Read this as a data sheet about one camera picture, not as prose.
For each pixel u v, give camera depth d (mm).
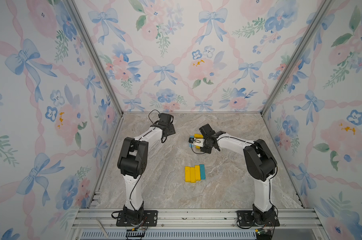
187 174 879
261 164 527
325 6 684
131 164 533
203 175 874
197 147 1000
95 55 861
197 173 883
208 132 799
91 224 750
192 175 879
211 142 732
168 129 923
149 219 736
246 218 732
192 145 909
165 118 804
